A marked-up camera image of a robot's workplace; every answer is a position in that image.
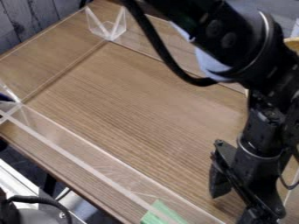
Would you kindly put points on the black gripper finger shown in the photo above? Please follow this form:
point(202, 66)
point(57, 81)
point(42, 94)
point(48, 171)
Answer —
point(220, 181)
point(254, 215)

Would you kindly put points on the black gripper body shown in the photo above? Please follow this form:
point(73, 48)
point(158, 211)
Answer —
point(253, 176)

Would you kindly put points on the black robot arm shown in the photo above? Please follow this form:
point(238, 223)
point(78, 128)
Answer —
point(241, 49)

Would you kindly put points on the brown wooden bowl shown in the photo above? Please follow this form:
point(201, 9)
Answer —
point(293, 43)

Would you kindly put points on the clear acrylic enclosure wall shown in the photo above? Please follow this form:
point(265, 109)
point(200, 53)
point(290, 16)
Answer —
point(97, 111)

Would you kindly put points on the grey metal base plate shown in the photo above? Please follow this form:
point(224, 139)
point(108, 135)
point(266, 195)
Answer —
point(14, 215)

